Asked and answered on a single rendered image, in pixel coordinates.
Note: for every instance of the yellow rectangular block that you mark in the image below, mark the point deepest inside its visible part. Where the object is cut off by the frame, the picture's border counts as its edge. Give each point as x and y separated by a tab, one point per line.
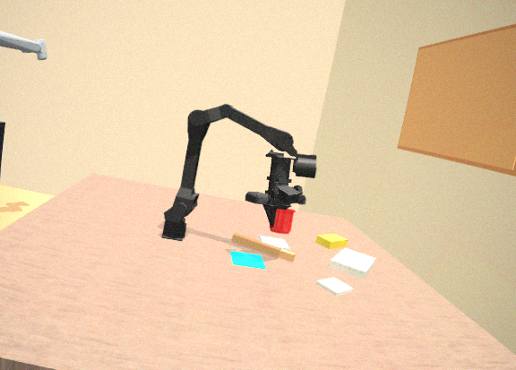
331	241

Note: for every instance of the red cup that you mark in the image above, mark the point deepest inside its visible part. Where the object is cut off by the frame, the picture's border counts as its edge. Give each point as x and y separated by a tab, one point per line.
283	221

